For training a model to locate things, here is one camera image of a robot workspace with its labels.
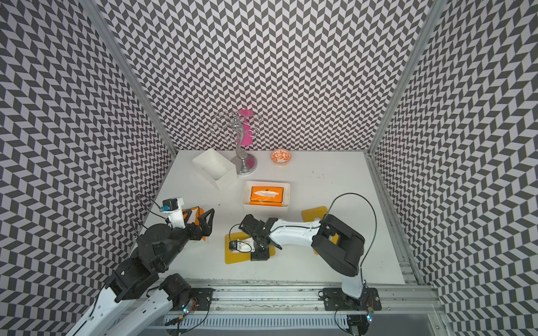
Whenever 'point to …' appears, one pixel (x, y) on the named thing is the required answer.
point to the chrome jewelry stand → (243, 164)
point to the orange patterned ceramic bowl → (281, 157)
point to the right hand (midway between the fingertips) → (258, 251)
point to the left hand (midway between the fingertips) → (202, 213)
